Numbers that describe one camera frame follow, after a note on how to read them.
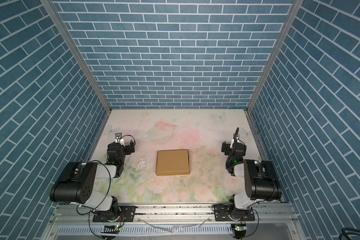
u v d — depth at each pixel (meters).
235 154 0.72
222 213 0.74
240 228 0.74
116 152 0.72
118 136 0.79
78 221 0.73
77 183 0.45
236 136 0.68
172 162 0.89
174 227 0.71
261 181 0.46
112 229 0.72
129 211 0.74
